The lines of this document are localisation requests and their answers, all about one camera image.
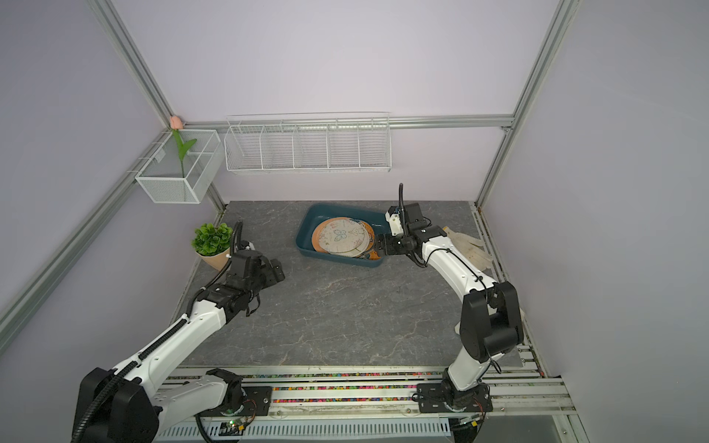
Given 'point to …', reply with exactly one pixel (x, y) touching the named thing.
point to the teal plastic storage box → (318, 212)
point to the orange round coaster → (315, 236)
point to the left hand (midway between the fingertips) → (269, 270)
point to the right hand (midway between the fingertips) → (385, 242)
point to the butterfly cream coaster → (341, 235)
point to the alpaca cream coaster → (360, 249)
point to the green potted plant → (212, 243)
